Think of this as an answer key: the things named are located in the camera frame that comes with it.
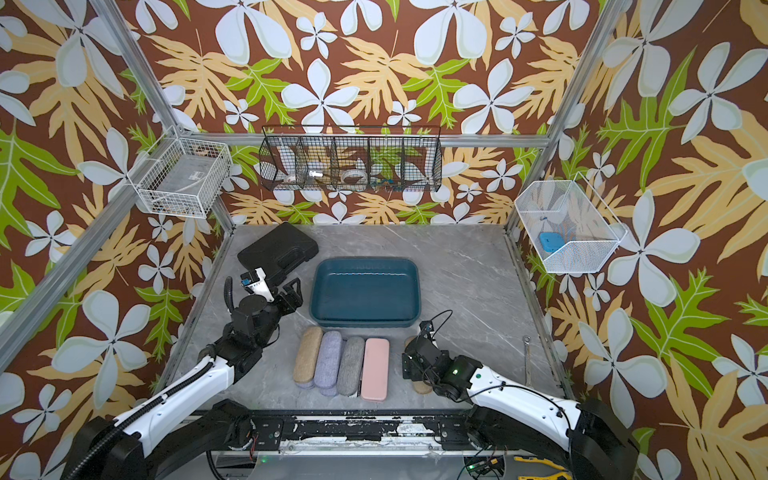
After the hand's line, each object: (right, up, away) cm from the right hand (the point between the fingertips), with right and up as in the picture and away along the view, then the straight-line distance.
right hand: (411, 360), depth 84 cm
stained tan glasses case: (+2, -6, -4) cm, 7 cm away
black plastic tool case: (-45, +32, +21) cm, 59 cm away
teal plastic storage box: (-14, +17, +18) cm, 29 cm away
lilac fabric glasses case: (-23, +1, -4) cm, 23 cm away
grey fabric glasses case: (-17, 0, -5) cm, 17 cm away
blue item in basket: (+39, +34, -3) cm, 51 cm away
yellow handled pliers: (+33, -21, -16) cm, 42 cm away
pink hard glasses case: (-10, -2, -6) cm, 12 cm away
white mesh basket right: (+45, +38, 0) cm, 59 cm away
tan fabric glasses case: (-29, +3, -2) cm, 29 cm away
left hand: (-34, +23, -2) cm, 41 cm away
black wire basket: (-19, +62, +13) cm, 66 cm away
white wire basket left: (-67, +53, +2) cm, 86 cm away
